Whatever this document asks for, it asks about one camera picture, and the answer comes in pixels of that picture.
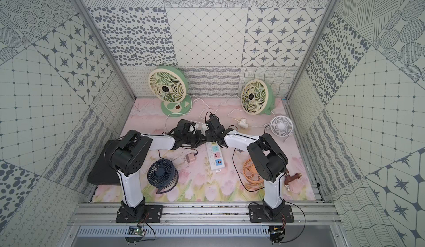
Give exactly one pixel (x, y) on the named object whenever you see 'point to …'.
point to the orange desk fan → (254, 181)
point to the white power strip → (216, 156)
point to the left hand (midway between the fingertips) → (209, 136)
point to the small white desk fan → (281, 126)
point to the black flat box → (102, 172)
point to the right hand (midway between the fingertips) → (212, 134)
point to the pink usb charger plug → (190, 157)
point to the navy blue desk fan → (163, 174)
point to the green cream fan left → (170, 85)
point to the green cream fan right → (258, 97)
